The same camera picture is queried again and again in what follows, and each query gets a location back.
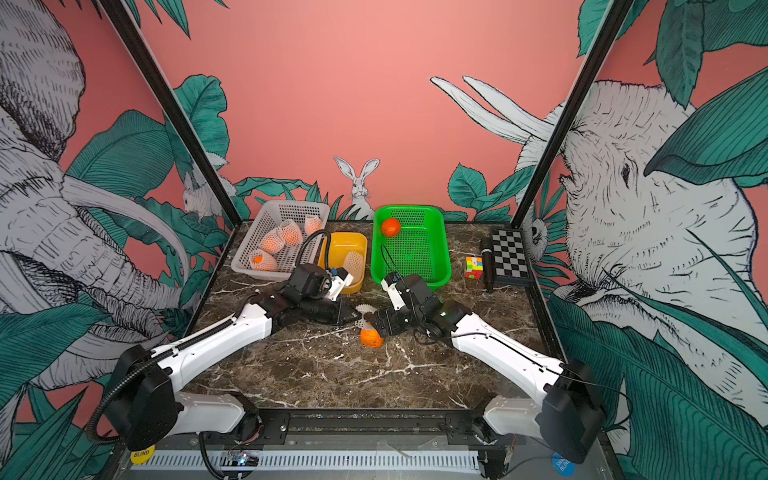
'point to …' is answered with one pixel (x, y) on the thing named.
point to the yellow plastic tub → (346, 250)
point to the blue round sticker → (563, 465)
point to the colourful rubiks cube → (473, 268)
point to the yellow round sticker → (141, 457)
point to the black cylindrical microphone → (487, 258)
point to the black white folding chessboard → (509, 257)
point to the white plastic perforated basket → (269, 249)
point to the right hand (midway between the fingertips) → (380, 314)
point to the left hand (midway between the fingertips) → (364, 313)
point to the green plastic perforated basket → (420, 248)
